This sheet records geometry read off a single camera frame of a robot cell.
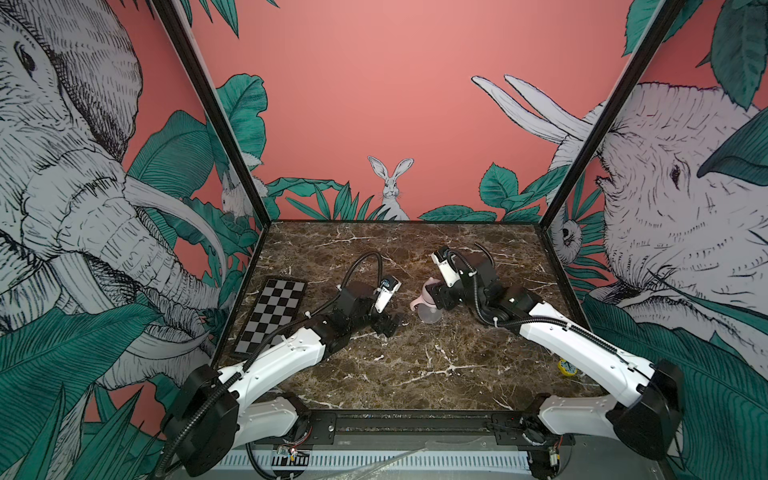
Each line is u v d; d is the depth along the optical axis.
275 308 0.93
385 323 0.70
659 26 0.71
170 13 0.69
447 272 0.67
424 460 0.70
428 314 0.93
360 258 0.60
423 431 0.75
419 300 0.86
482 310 0.55
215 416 0.40
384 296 0.70
